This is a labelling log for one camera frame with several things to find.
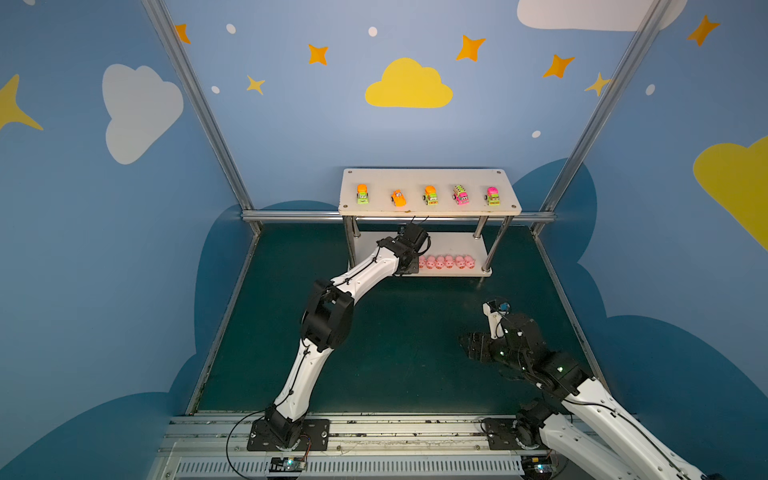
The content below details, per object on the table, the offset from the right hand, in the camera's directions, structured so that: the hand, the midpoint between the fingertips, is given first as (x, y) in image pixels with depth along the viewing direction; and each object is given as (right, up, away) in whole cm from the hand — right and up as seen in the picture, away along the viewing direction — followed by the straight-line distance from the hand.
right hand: (474, 333), depth 78 cm
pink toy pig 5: (+2, +19, +23) cm, 30 cm away
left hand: (-15, +18, +20) cm, 31 cm away
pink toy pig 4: (-2, +19, +23) cm, 30 cm away
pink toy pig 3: (-5, +18, +23) cm, 30 cm away
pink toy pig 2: (-8, +18, +23) cm, 30 cm away
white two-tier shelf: (+13, +25, +31) cm, 42 cm away
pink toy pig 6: (+5, +19, +23) cm, 30 cm away
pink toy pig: (-11, +19, +23) cm, 32 cm away
